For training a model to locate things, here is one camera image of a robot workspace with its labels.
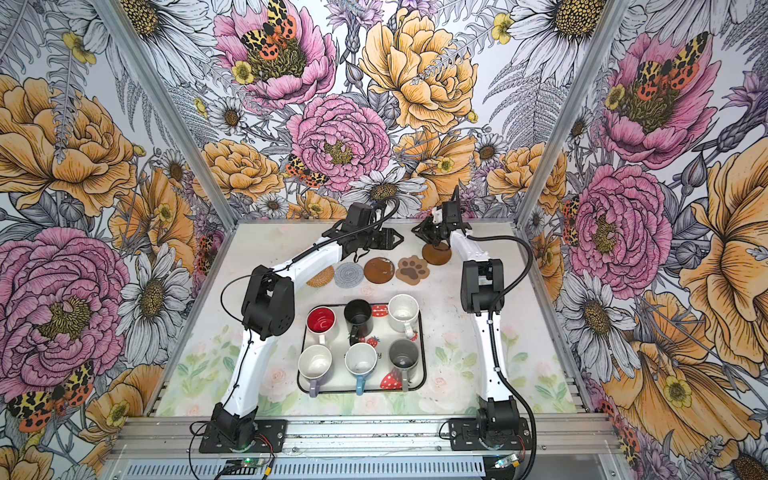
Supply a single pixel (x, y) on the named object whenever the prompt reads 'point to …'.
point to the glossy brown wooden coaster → (379, 270)
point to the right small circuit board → (511, 460)
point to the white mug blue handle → (361, 359)
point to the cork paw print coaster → (411, 270)
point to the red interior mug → (320, 321)
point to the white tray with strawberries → (386, 357)
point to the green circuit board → (246, 466)
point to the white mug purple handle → (314, 364)
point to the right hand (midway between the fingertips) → (415, 234)
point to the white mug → (403, 311)
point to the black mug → (359, 319)
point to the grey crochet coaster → (349, 275)
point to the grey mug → (404, 355)
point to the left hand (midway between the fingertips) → (397, 244)
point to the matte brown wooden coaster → (436, 255)
